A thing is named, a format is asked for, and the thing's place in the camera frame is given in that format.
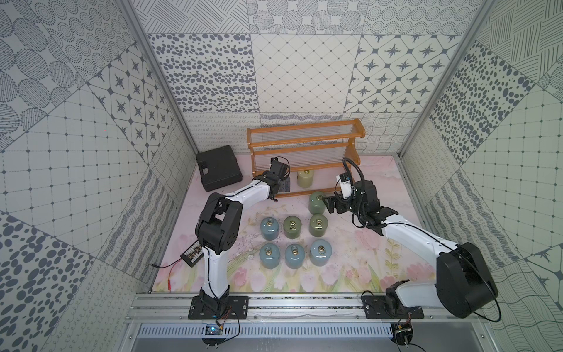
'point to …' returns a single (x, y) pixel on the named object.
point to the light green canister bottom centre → (305, 178)
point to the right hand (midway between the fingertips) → (334, 197)
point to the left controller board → (213, 329)
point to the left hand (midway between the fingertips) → (284, 182)
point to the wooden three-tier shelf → (320, 155)
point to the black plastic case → (218, 167)
